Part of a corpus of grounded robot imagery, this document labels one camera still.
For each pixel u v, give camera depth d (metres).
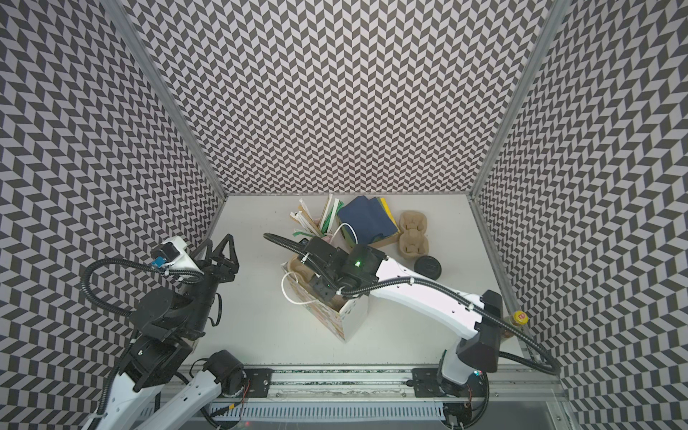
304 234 0.91
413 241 0.96
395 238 0.98
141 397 0.42
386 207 1.08
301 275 0.69
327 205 0.93
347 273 0.46
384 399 0.72
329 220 0.94
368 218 1.00
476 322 0.40
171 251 0.48
